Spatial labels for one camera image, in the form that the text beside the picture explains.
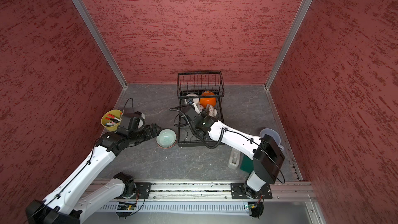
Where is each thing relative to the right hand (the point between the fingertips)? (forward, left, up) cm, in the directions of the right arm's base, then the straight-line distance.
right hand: (196, 117), depth 82 cm
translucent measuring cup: (-7, -44, -9) cm, 45 cm away
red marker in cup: (+3, +50, -6) cm, 50 cm away
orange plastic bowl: (+18, -5, -9) cm, 21 cm away
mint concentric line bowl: (-5, +19, -14) cm, 24 cm away
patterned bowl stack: (-11, +19, -16) cm, 27 cm away
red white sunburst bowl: (+7, -9, -6) cm, 13 cm away
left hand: (-9, +22, -2) cm, 24 cm away
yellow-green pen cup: (-1, +49, -3) cm, 49 cm away
